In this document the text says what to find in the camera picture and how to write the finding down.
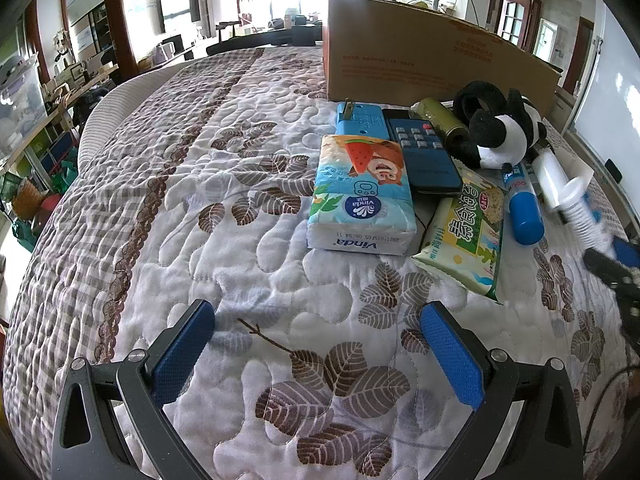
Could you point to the clear plastic storage bin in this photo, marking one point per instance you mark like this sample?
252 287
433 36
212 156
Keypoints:
20 105

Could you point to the blue tissue pack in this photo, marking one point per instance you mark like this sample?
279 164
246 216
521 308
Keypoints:
360 195

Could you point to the panda plush toy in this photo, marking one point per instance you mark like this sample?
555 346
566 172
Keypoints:
500 135

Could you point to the brown glazed door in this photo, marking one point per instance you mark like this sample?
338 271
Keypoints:
515 15

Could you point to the stack of white cups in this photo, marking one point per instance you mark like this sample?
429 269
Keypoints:
585 225

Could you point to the wall television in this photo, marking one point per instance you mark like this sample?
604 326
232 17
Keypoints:
175 10

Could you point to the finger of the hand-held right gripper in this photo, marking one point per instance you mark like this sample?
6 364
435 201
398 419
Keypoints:
627 255

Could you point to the whiteboard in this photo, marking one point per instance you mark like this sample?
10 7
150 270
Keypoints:
620 85

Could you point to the white ribbed bed frame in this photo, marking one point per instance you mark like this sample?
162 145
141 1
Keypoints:
107 110

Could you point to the green yellow cracker packet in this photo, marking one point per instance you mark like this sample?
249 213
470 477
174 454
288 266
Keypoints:
465 230

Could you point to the dark remote control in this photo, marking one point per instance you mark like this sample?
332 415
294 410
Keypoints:
430 165

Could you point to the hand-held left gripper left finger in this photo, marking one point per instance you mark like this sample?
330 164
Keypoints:
185 350

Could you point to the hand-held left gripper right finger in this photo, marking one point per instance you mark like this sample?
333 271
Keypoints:
450 355

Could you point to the brown cardboard box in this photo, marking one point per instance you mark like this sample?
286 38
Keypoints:
400 45

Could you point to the white paper roll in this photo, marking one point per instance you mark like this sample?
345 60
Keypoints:
552 175

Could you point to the brown wooden door frame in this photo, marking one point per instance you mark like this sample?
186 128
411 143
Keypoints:
41 45
125 35

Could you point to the dark table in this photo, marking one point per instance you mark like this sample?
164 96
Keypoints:
260 40

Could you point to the cluttered wooden shelf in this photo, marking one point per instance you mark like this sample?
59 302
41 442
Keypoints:
55 125

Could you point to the quilted leaf pattern bedspread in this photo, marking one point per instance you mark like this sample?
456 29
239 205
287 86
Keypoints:
200 240

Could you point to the blue plug adapter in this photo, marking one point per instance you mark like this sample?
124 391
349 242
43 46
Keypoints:
362 120

